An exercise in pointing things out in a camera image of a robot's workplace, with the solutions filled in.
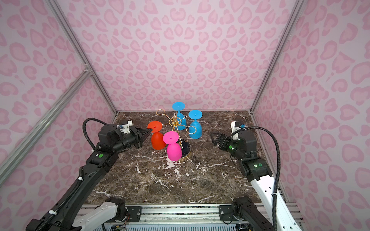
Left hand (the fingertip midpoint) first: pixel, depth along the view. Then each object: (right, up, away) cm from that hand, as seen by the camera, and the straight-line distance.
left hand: (152, 127), depth 68 cm
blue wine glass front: (+21, -1, +15) cm, 25 cm away
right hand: (+30, -4, +1) cm, 30 cm away
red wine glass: (+1, -7, +8) cm, 11 cm away
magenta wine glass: (+9, -12, +6) cm, 16 cm away
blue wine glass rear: (+13, +3, +8) cm, 16 cm away
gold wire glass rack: (+10, +2, +7) cm, 13 cm away
